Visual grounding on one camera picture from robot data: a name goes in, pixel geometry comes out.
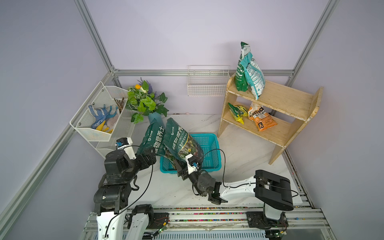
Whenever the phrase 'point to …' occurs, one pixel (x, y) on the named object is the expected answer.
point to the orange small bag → (258, 114)
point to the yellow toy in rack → (100, 127)
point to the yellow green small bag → (238, 112)
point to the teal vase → (158, 116)
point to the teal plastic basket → (209, 144)
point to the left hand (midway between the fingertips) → (146, 151)
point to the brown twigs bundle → (120, 104)
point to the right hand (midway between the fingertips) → (182, 157)
